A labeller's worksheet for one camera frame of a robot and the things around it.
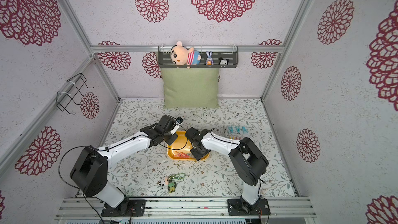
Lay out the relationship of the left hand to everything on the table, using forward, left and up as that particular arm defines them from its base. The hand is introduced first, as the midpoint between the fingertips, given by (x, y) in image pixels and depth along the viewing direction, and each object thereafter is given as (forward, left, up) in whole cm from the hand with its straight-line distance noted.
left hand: (171, 133), depth 90 cm
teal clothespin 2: (+9, -42, -10) cm, 44 cm away
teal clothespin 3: (+9, -46, -10) cm, 48 cm away
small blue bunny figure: (+34, -22, +25) cm, 48 cm away
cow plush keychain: (-25, +2, -7) cm, 26 cm away
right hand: (-9, -16, -8) cm, 19 cm away
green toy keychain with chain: (-26, -2, -8) cm, 27 cm away
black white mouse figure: (+35, -31, +24) cm, 52 cm away
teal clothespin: (+9, -37, -10) cm, 40 cm away
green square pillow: (+28, -7, +9) cm, 30 cm away
